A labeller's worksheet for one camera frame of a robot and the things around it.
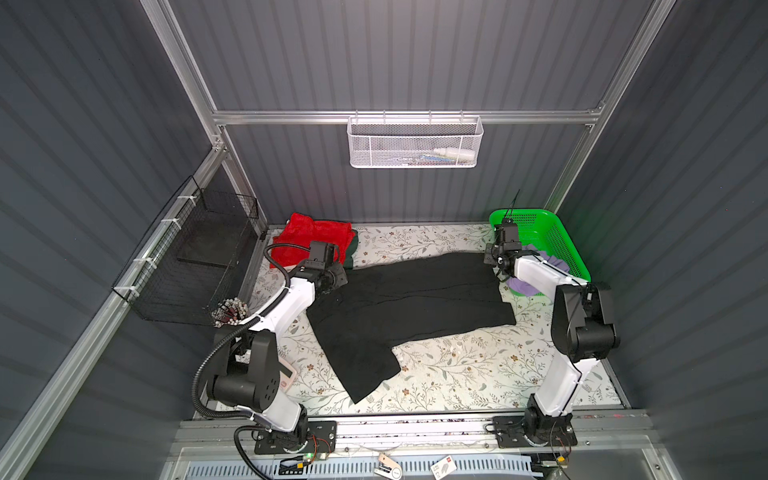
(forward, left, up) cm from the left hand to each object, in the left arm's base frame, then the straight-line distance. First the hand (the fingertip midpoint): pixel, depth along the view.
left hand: (337, 276), depth 91 cm
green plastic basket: (+25, -78, -9) cm, 82 cm away
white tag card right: (-49, -26, -11) cm, 56 cm away
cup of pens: (-13, +27, +4) cm, 31 cm away
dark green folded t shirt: (+13, -2, -11) cm, 17 cm away
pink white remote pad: (-27, +14, -10) cm, 32 cm away
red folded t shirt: (+26, +16, -6) cm, 31 cm away
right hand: (+7, -54, 0) cm, 55 cm away
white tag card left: (-48, -13, -10) cm, 51 cm away
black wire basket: (-4, +33, +17) cm, 38 cm away
